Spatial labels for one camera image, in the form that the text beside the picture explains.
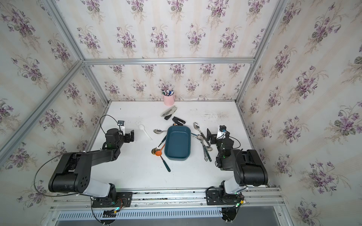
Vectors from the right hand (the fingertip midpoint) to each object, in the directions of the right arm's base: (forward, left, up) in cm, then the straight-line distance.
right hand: (218, 129), depth 89 cm
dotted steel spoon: (-10, +5, -9) cm, 14 cm away
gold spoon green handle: (-11, +41, -9) cm, 44 cm away
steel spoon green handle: (-12, +6, -11) cm, 18 cm away
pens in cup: (+37, +37, 0) cm, 53 cm away
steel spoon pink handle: (+3, +40, -8) cm, 41 cm away
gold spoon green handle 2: (-20, +33, -11) cm, 40 cm away
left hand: (0, +60, -3) cm, 60 cm away
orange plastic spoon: (-12, +38, -11) cm, 42 cm away
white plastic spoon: (+8, +54, -11) cm, 56 cm away
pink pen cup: (+33, +35, -7) cm, 49 cm away
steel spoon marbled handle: (+8, +12, -10) cm, 18 cm away
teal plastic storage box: (-6, +26, -10) cm, 29 cm away
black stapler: (+12, +26, -9) cm, 30 cm away
